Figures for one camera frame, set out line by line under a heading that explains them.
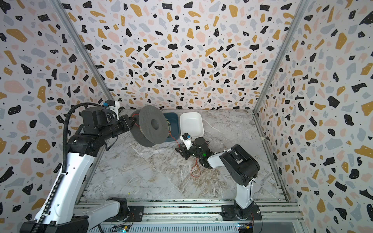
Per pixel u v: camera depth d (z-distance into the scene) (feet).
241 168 1.65
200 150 2.42
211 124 3.72
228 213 2.41
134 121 2.21
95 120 1.57
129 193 2.66
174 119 3.62
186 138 2.62
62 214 1.21
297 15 2.44
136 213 2.40
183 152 2.67
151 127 2.25
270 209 2.50
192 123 3.59
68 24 2.45
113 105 1.94
